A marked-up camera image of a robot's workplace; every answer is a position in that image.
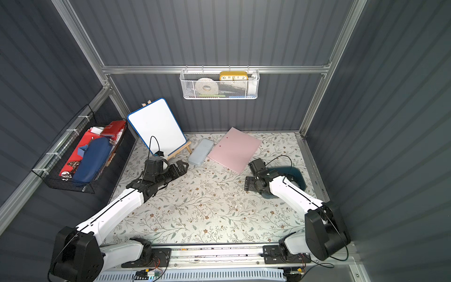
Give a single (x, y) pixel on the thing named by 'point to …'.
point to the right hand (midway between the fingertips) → (258, 185)
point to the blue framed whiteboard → (156, 119)
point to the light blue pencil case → (201, 151)
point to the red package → (111, 131)
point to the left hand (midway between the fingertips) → (182, 168)
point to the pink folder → (235, 150)
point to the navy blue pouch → (91, 159)
